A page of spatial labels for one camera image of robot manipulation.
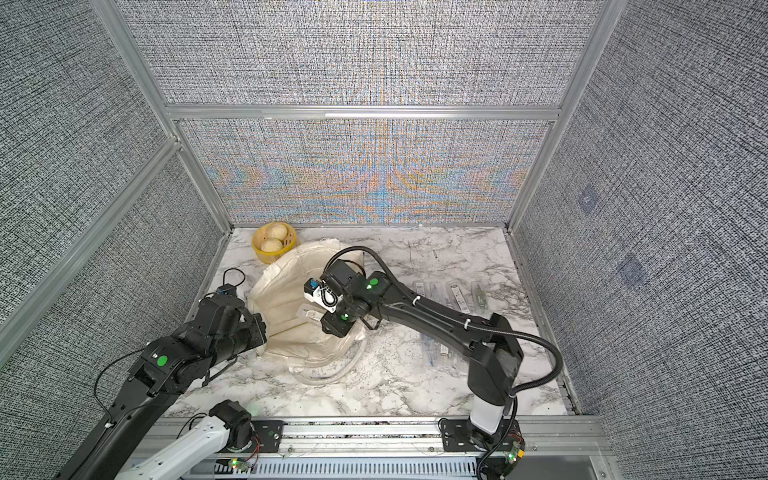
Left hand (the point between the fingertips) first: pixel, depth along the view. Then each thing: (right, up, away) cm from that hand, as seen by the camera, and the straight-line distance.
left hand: (273, 322), depth 70 cm
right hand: (+12, +1, +5) cm, 13 cm away
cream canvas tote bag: (0, -9, +17) cm, 20 cm away
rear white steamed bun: (-13, +25, +40) cm, 48 cm away
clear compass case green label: (+58, +1, +27) cm, 64 cm away
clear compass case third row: (+7, +1, +6) cm, 10 cm away
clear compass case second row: (+44, -14, +15) cm, 48 cm away
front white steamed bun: (-14, +19, +36) cm, 43 cm away
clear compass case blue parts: (+40, -11, +18) cm, 45 cm away
